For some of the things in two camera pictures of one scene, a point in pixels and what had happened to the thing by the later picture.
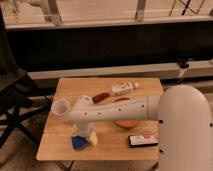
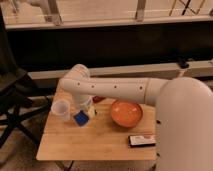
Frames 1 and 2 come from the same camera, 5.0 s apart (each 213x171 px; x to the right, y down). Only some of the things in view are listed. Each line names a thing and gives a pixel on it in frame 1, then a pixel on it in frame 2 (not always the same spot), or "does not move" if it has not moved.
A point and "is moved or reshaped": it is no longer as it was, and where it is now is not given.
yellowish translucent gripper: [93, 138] to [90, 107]
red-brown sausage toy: [99, 97] does not move
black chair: [15, 87] does not move
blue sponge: [78, 143] is moved or reshaped
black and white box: [143, 140] does not move
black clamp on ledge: [183, 64] does not move
